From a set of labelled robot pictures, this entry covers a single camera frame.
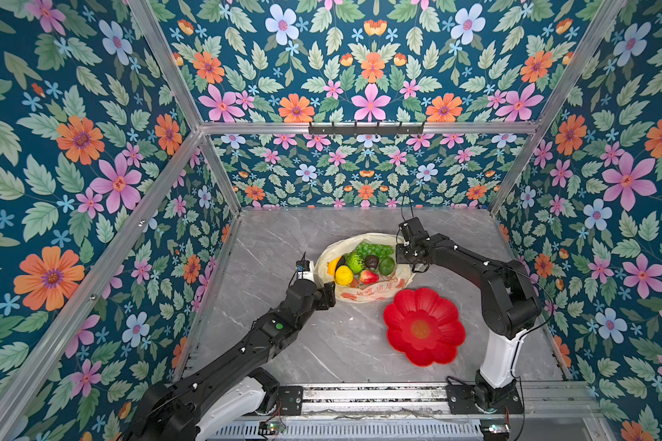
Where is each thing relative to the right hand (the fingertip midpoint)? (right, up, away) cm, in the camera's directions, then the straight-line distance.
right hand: (403, 252), depth 97 cm
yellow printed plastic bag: (-7, -11, -7) cm, 14 cm away
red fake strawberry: (-13, -8, -2) cm, 15 cm away
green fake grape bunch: (-11, +1, +4) cm, 11 cm away
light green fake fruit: (-17, -4, -2) cm, 18 cm away
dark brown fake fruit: (-11, -3, 0) cm, 12 cm away
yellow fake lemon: (-21, -8, -5) cm, 23 cm away
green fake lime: (-6, -5, -1) cm, 7 cm away
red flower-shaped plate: (+5, -23, -11) cm, 26 cm away
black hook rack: (-13, +43, -4) cm, 45 cm away
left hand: (-25, -7, -18) cm, 31 cm away
